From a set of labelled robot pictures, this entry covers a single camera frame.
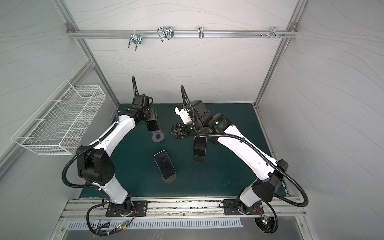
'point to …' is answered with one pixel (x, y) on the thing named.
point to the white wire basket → (58, 125)
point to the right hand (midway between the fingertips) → (176, 127)
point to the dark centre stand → (199, 159)
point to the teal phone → (165, 166)
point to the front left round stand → (170, 179)
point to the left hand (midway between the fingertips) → (153, 111)
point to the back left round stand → (157, 136)
